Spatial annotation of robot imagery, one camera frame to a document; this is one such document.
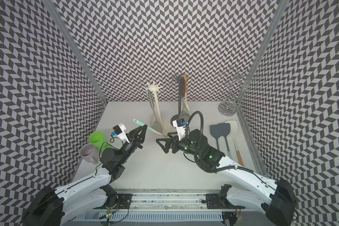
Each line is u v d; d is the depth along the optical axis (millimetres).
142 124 653
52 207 394
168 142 568
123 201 708
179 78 767
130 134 617
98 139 861
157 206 708
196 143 510
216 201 708
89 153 845
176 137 588
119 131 588
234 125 983
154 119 887
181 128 595
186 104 937
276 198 377
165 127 1021
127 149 608
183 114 966
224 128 980
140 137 628
